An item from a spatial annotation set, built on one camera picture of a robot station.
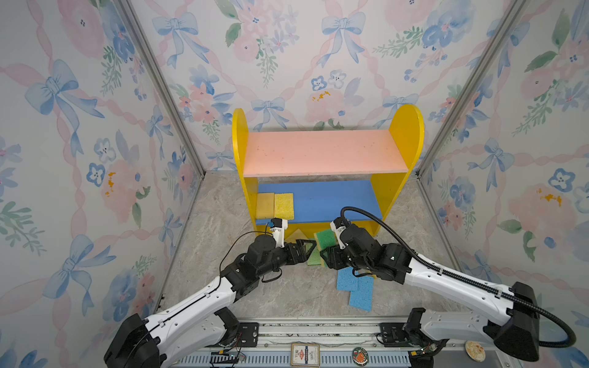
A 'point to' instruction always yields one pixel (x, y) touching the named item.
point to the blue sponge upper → (347, 280)
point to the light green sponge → (315, 257)
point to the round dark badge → (360, 356)
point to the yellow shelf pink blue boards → (304, 178)
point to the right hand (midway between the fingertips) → (325, 251)
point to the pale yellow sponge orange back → (296, 235)
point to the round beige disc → (475, 350)
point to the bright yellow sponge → (284, 206)
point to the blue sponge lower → (362, 298)
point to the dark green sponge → (325, 238)
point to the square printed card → (305, 355)
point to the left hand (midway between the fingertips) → (309, 243)
